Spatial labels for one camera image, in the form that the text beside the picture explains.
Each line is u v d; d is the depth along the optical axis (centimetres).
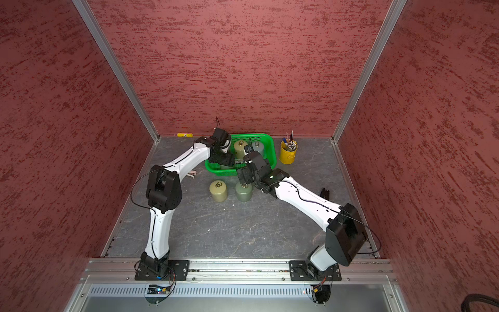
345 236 43
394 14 73
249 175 62
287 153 101
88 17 73
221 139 81
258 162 60
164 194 56
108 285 71
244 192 90
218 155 77
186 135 122
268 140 107
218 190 89
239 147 104
